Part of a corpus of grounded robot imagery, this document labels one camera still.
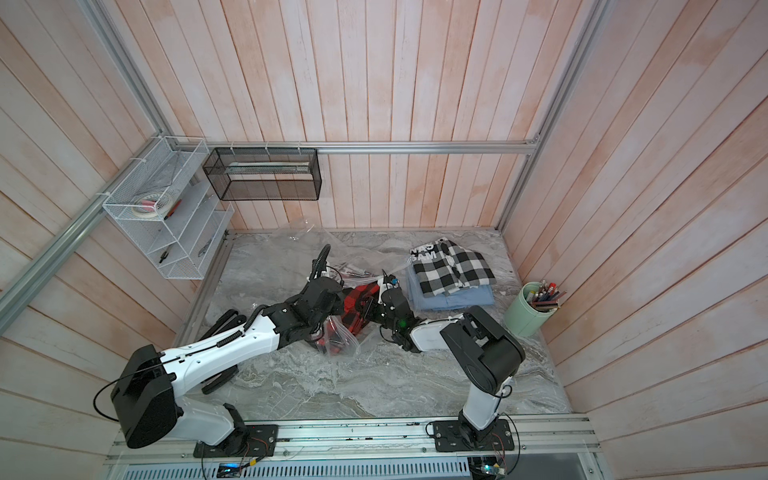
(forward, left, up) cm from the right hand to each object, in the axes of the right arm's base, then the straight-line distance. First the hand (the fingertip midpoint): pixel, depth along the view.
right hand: (356, 301), depth 91 cm
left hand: (-3, +5, +8) cm, 10 cm away
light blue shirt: (+5, -35, -6) cm, 36 cm away
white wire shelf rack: (+4, +45, +23) cm, 50 cm away
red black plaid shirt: (-6, +1, 0) cm, 6 cm away
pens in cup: (-3, -54, +8) cm, 55 cm away
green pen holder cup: (-7, -48, +3) cm, 49 cm away
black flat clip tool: (-5, +40, -4) cm, 41 cm away
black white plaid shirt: (+15, -30, -2) cm, 33 cm away
